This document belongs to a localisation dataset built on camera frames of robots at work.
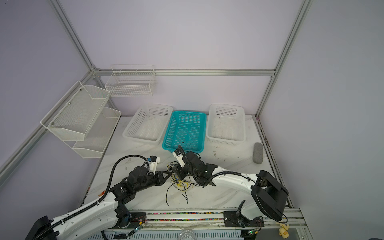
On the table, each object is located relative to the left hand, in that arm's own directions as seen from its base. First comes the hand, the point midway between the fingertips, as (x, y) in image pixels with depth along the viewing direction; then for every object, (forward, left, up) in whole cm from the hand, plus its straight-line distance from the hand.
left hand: (170, 174), depth 77 cm
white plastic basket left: (+47, +24, -11) cm, 54 cm away
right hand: (+4, -1, +1) cm, 4 cm away
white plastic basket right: (+44, -36, -8) cm, 57 cm away
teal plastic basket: (+41, -7, -11) cm, 43 cm away
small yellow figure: (-24, -55, -8) cm, 60 cm away
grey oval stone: (+18, -54, -8) cm, 57 cm away
